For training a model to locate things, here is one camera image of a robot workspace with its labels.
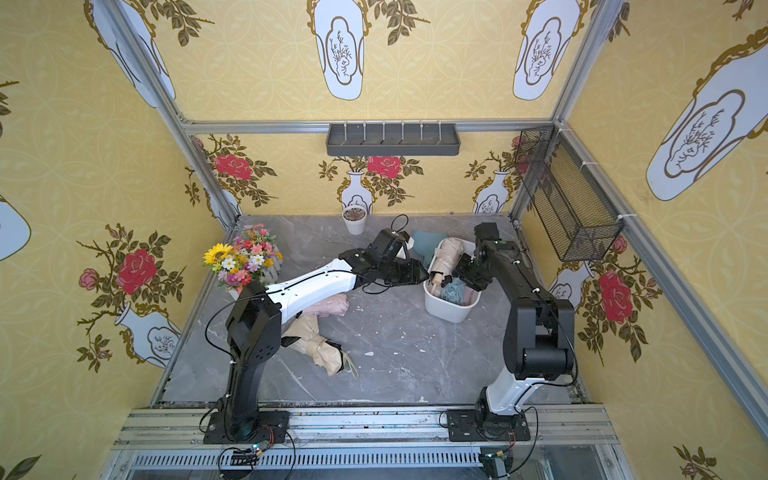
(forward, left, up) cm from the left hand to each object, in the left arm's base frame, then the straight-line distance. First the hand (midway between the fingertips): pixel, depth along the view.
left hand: (416, 273), depth 87 cm
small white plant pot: (+30, +19, -8) cm, 37 cm away
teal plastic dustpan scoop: (+11, -4, 0) cm, 12 cm away
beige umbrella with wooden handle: (+7, -10, 0) cm, 12 cm away
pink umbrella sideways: (-5, +23, -9) cm, 26 cm away
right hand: (+2, -16, -4) cm, 17 cm away
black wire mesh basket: (+1, -38, +21) cm, 44 cm away
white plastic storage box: (-11, -7, -2) cm, 13 cm away
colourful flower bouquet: (+5, +50, +2) cm, 50 cm away
